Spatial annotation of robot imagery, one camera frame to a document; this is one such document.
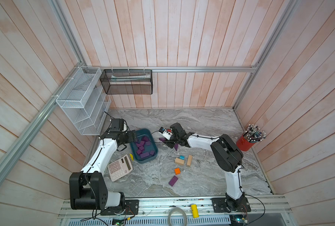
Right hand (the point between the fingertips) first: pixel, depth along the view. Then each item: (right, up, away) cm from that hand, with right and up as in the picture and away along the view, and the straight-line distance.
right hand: (164, 138), depth 98 cm
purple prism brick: (+8, -4, -5) cm, 10 cm away
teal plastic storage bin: (-13, -6, -3) cm, 15 cm away
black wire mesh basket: (-28, +43, +6) cm, 52 cm away
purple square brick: (-12, -3, -1) cm, 12 cm away
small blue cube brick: (+11, -11, -8) cm, 18 cm away
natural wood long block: (+16, -13, -8) cm, 22 cm away
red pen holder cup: (+54, +4, -14) cm, 56 cm away
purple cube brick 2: (-8, -9, -6) cm, 13 cm away
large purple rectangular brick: (+5, -23, -16) cm, 29 cm away
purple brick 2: (-17, -8, -6) cm, 20 cm away
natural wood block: (+10, -13, -10) cm, 19 cm away
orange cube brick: (+8, -19, -12) cm, 24 cm away
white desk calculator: (-28, -16, -12) cm, 35 cm away
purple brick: (-1, 0, -7) cm, 7 cm away
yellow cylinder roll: (+16, -34, -27) cm, 46 cm away
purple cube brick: (-13, -10, -6) cm, 18 cm away
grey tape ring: (+5, -33, -28) cm, 43 cm away
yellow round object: (-21, -11, -9) cm, 25 cm away
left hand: (-21, +2, -11) cm, 24 cm away
